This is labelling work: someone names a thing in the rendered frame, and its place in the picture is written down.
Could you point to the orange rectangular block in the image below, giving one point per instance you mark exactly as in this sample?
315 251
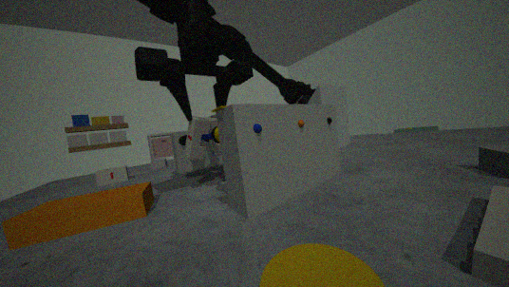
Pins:
75 215

